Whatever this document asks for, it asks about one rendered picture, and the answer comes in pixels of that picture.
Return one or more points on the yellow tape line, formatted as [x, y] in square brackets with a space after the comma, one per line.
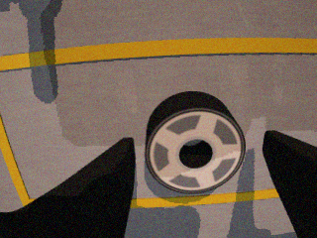
[142, 49]

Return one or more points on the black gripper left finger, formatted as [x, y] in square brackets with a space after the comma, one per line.
[93, 203]

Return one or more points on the black toy wheel with grey hub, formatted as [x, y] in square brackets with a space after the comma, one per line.
[206, 165]

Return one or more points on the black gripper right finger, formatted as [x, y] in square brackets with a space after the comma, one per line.
[292, 166]

